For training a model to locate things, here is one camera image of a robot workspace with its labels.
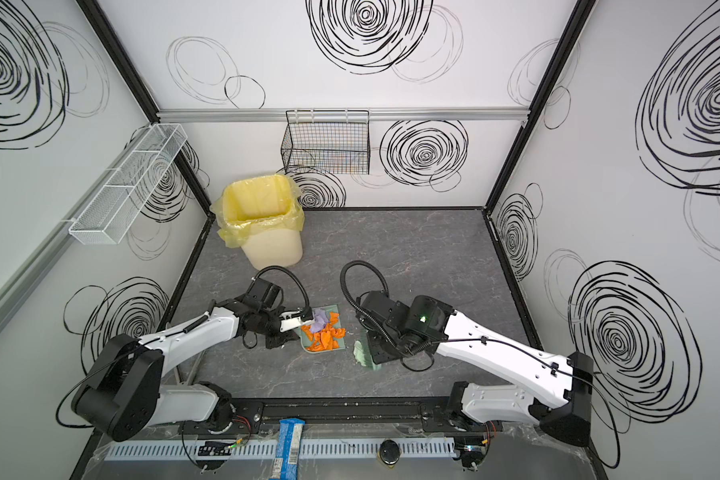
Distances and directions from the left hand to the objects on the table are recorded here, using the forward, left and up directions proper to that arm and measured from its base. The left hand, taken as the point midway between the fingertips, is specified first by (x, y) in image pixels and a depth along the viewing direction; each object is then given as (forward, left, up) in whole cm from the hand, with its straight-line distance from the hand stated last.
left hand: (297, 327), depth 88 cm
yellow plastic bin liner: (+36, +19, +15) cm, 44 cm away
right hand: (-13, -22, +15) cm, 30 cm away
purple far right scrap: (+2, -7, +4) cm, 8 cm away
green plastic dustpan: (+7, -10, -2) cm, 12 cm away
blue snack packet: (-32, -4, +1) cm, 32 cm away
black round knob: (-29, -26, +10) cm, 41 cm away
